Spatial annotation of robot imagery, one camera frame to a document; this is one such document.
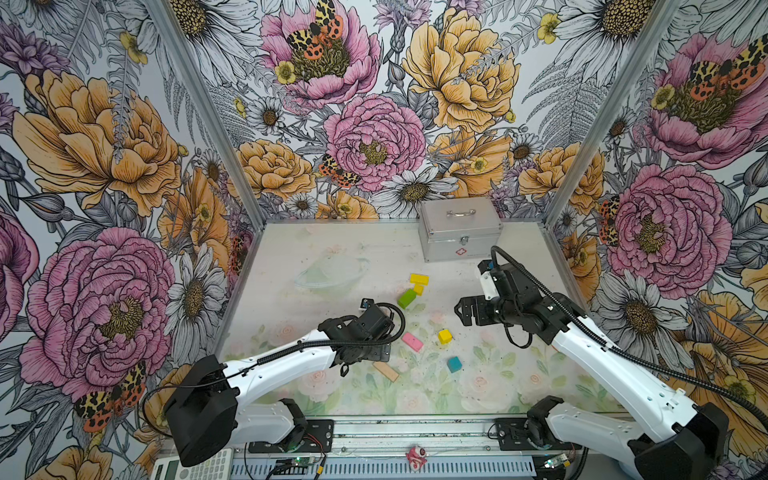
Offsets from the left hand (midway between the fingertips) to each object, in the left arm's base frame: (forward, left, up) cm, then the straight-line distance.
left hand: (366, 352), depth 82 cm
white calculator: (-24, +33, -4) cm, 41 cm away
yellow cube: (+6, -23, -4) cm, 24 cm away
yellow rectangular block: (+29, -17, -8) cm, 35 cm away
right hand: (+4, -28, +11) cm, 30 cm away
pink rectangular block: (+5, -13, -5) cm, 15 cm away
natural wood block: (-3, -5, -6) cm, 8 cm away
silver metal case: (+37, -29, +9) cm, 48 cm away
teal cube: (-2, -25, -5) cm, 25 cm away
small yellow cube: (+24, -17, -6) cm, 30 cm away
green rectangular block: (+20, -12, -5) cm, 24 cm away
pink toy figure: (-24, -12, -1) cm, 27 cm away
